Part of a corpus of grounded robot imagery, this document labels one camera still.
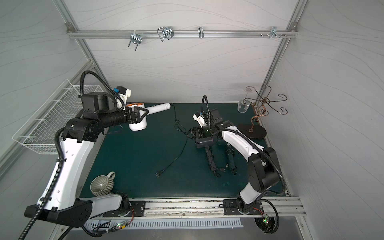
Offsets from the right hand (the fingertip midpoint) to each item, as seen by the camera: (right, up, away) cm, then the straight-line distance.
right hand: (192, 133), depth 84 cm
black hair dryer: (+9, -7, +8) cm, 14 cm away
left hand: (-22, +12, -19) cm, 32 cm away
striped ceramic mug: (-49, -28, -4) cm, 57 cm away
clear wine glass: (+32, +17, +9) cm, 38 cm away
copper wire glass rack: (+46, -1, +21) cm, 50 cm away
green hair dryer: (+23, -12, +6) cm, 27 cm away
